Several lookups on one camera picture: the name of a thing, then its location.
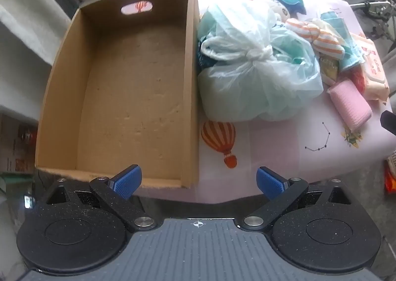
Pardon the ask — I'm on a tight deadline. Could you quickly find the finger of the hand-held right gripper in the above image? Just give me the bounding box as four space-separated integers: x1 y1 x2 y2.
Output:
380 110 396 136

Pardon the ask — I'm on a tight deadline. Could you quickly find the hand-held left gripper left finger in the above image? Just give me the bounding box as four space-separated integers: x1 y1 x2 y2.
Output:
43 164 155 231

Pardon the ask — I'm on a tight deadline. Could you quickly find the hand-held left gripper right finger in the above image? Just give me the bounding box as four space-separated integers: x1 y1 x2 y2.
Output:
244 166 355 231

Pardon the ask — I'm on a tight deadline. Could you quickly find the pink towel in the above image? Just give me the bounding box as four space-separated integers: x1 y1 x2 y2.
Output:
327 80 373 131

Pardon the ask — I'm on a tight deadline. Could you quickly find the pink wet wipes pack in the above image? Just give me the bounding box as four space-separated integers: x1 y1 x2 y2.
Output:
351 32 390 103

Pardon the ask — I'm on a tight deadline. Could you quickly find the gold tissue pack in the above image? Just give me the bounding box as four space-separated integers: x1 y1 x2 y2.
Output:
319 55 341 85

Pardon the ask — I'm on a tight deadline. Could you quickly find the cardboard box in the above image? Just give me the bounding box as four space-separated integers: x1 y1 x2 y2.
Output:
35 0 200 189

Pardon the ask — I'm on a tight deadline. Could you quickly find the orange striped cloth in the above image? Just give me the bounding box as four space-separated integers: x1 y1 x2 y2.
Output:
285 18 345 60

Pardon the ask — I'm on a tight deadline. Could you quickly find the teal checked towel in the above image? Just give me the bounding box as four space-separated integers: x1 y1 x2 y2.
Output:
320 10 364 71

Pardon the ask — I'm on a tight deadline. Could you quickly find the pink and white plush toy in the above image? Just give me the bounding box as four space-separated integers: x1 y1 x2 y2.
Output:
247 0 293 23

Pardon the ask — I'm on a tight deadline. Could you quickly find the pink printed tablecloth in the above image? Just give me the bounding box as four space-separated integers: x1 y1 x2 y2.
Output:
118 0 396 204

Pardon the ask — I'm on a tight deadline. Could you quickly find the red snack packet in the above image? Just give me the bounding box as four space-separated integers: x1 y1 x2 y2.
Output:
384 157 396 193

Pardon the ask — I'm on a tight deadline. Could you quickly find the translucent tied plastic bag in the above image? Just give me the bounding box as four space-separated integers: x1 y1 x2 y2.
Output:
197 0 324 122

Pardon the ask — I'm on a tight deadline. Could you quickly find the red spray can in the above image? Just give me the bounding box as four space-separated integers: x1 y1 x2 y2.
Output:
19 126 38 145

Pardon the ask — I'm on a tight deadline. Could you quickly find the printed brown carton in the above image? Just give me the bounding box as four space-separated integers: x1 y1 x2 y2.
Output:
0 114 39 175

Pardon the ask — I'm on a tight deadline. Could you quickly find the white foam board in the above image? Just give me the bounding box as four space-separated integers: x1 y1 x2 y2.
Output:
0 0 72 67

